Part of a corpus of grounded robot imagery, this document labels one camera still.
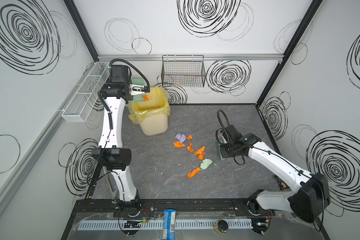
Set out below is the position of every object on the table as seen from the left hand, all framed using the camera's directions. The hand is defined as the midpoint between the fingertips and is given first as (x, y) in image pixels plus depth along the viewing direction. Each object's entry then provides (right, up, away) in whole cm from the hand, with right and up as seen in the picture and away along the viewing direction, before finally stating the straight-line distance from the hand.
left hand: (123, 84), depth 76 cm
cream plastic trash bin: (+14, -22, +17) cm, 31 cm away
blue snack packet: (+25, -69, -10) cm, 74 cm away
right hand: (+52, -37, +4) cm, 64 cm away
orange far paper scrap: (+35, -31, +23) cm, 52 cm away
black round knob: (+47, -62, -16) cm, 80 cm away
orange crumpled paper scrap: (+35, -37, +17) cm, 54 cm away
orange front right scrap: (+9, -6, +10) cm, 15 cm away
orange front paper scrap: (+42, -39, +14) cm, 59 cm away
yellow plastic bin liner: (+14, -8, +28) cm, 32 cm away
